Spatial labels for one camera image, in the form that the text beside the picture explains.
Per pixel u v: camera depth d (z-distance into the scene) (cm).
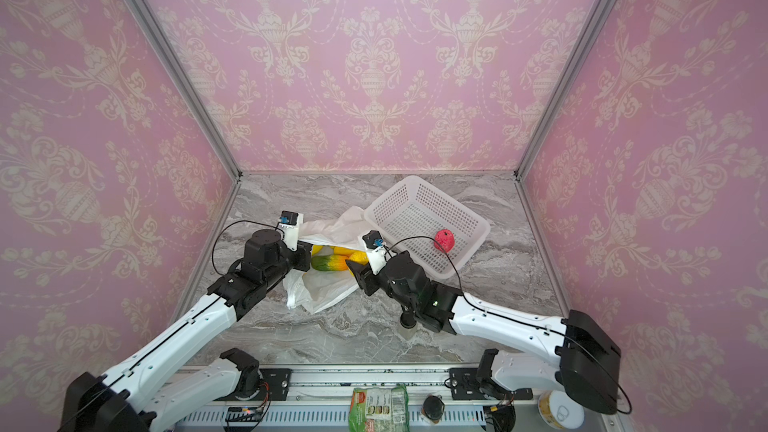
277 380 75
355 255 70
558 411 66
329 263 93
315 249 72
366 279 63
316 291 87
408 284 54
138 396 41
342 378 76
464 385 73
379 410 69
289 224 69
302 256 70
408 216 107
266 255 60
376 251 61
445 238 95
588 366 40
